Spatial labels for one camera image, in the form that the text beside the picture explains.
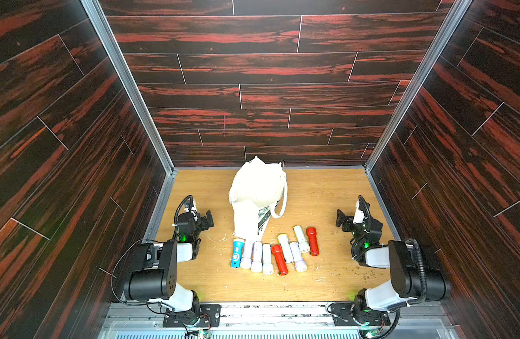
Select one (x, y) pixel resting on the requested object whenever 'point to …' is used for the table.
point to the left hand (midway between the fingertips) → (201, 212)
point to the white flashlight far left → (246, 260)
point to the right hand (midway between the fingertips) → (354, 211)
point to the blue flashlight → (238, 248)
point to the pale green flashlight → (303, 245)
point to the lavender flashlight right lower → (300, 265)
